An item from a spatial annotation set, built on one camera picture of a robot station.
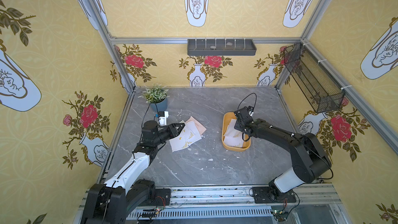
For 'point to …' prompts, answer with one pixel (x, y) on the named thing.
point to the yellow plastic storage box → (246, 144)
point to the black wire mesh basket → (320, 87)
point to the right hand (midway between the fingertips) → (239, 125)
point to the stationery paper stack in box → (232, 137)
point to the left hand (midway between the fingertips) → (185, 125)
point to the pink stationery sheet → (201, 128)
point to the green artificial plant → (155, 94)
